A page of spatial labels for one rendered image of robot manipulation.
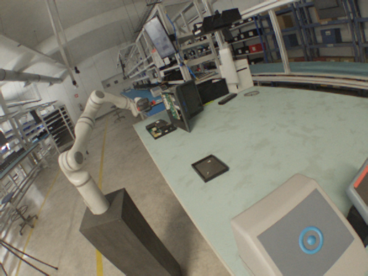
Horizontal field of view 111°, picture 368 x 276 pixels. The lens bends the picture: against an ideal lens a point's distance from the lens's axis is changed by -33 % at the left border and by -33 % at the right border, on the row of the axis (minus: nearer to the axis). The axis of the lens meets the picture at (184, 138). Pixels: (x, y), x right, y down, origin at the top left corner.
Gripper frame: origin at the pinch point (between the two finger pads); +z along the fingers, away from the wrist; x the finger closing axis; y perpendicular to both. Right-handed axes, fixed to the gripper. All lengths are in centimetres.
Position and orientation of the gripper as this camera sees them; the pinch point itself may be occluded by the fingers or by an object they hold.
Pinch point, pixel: (144, 107)
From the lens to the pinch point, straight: 95.8
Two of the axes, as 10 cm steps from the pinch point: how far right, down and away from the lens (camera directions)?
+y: 8.5, -4.4, 2.7
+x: 3.6, 8.8, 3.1
